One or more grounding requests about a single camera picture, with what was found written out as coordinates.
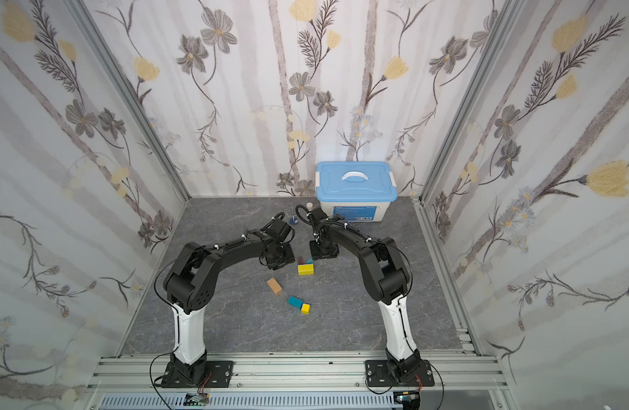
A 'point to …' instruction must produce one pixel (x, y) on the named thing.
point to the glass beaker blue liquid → (293, 221)
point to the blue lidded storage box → (359, 190)
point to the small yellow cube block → (306, 308)
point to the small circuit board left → (193, 399)
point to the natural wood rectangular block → (274, 286)
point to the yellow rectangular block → (306, 269)
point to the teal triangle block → (309, 260)
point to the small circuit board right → (410, 400)
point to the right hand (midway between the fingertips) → (324, 248)
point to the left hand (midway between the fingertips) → (295, 259)
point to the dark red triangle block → (301, 261)
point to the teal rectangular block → (295, 301)
